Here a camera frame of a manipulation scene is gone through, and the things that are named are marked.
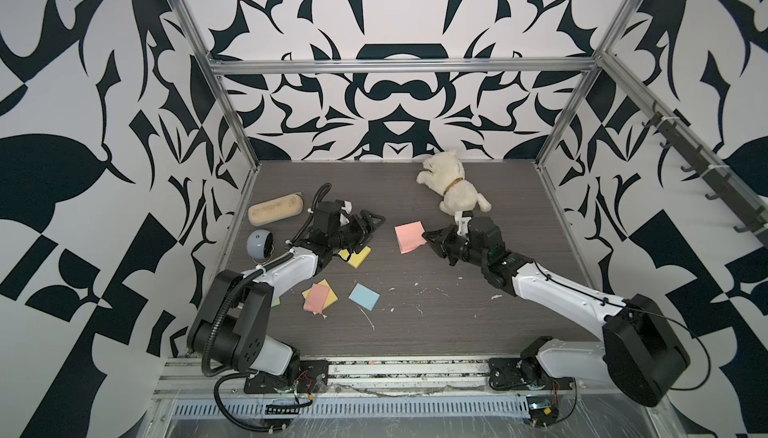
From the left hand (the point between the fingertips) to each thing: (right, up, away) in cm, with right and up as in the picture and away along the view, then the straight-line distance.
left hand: (380, 220), depth 86 cm
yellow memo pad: (-8, -13, +7) cm, 17 cm away
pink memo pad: (+8, -4, -3) cm, 10 cm away
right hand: (+11, -2, -5) cm, 12 cm away
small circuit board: (+38, -44, -15) cm, 60 cm away
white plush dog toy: (+22, +14, +19) cm, 32 cm away
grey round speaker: (-36, -7, +3) cm, 36 cm away
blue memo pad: (-5, -22, +1) cm, 23 cm away
